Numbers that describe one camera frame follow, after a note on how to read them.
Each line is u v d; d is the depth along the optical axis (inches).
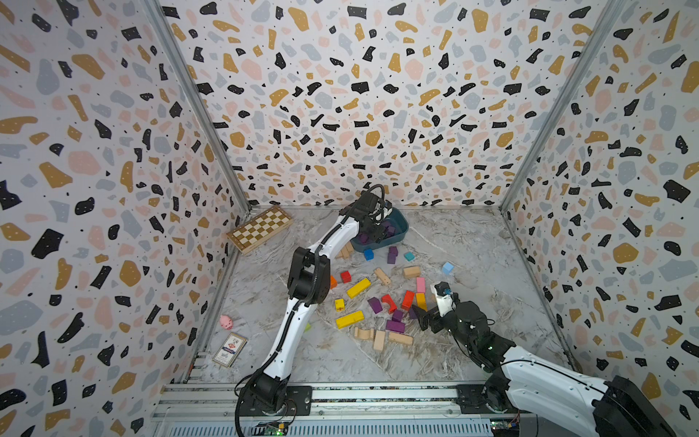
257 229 43.2
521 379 21.9
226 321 33.9
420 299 36.4
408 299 36.4
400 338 33.6
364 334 33.3
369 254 40.9
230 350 32.1
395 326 34.5
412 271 39.5
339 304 35.4
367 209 33.5
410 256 41.8
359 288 38.2
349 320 34.6
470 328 24.5
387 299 36.6
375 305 36.5
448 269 39.4
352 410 28.8
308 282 26.1
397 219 45.6
